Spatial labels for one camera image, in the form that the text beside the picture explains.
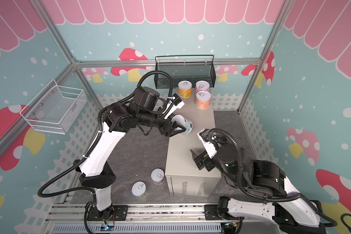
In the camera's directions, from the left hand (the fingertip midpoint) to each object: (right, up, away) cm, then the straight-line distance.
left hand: (178, 126), depth 60 cm
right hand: (+9, -7, -5) cm, 12 cm away
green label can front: (-21, -34, +17) cm, 43 cm away
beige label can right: (-12, -28, +21) cm, 37 cm away
